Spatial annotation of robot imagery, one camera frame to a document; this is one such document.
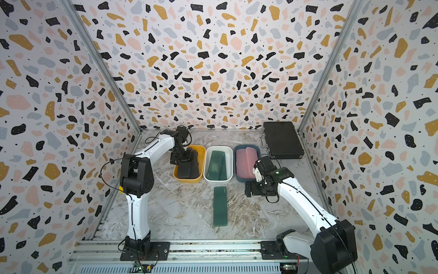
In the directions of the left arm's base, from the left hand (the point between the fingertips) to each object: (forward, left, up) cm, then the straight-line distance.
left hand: (188, 162), depth 98 cm
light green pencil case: (-3, -16, -3) cm, 17 cm away
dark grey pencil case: (-6, -1, +2) cm, 6 cm away
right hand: (-21, -34, +5) cm, 41 cm away
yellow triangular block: (-29, +14, +27) cm, 42 cm away
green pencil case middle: (-24, -18, -4) cm, 31 cm away
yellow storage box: (+9, -6, -3) cm, 12 cm away
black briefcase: (+21, -60, -6) cm, 64 cm away
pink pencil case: (+2, -33, -1) cm, 33 cm away
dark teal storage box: (+12, -31, -1) cm, 33 cm away
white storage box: (+7, -23, -5) cm, 25 cm away
